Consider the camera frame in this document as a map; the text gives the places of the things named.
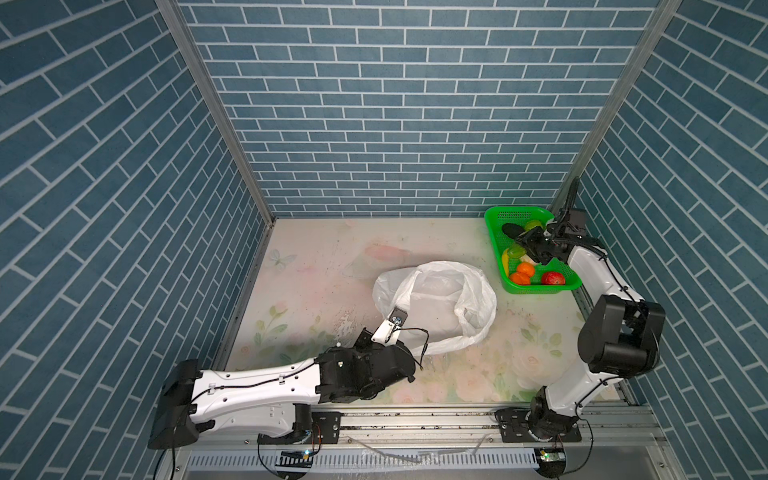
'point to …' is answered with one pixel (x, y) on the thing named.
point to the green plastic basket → (496, 218)
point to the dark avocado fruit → (512, 230)
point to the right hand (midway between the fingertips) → (518, 236)
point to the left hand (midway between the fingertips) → (390, 330)
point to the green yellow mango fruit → (516, 251)
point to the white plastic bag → (447, 303)
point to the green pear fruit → (532, 223)
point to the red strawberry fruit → (553, 278)
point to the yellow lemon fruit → (505, 261)
